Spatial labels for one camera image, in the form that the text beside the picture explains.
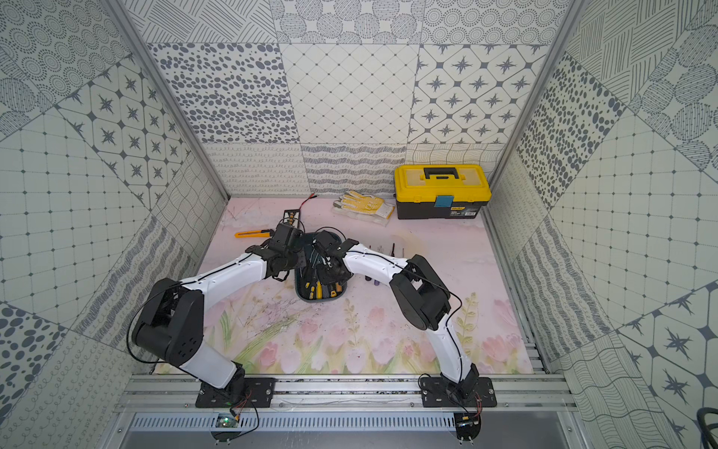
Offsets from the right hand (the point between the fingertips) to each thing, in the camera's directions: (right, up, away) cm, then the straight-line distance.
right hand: (329, 279), depth 93 cm
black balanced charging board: (-19, +21, +21) cm, 36 cm away
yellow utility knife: (-28, +15, +15) cm, 35 cm away
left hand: (-10, +9, 0) cm, 14 cm away
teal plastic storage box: (-6, -2, -2) cm, 7 cm away
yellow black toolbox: (+40, +31, +8) cm, 51 cm away
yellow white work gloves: (+7, +27, +26) cm, 38 cm away
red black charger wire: (-12, +31, +30) cm, 45 cm away
